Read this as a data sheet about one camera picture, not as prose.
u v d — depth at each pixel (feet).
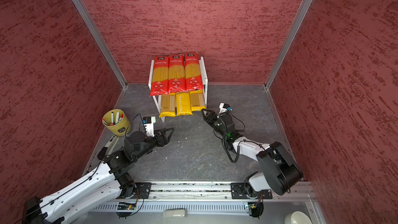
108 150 2.74
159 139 2.12
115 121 2.94
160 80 2.43
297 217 2.02
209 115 2.49
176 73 2.53
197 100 2.89
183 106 2.79
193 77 2.47
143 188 2.44
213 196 2.41
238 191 2.43
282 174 1.37
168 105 2.82
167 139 2.19
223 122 2.07
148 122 2.18
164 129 2.28
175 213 2.15
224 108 2.59
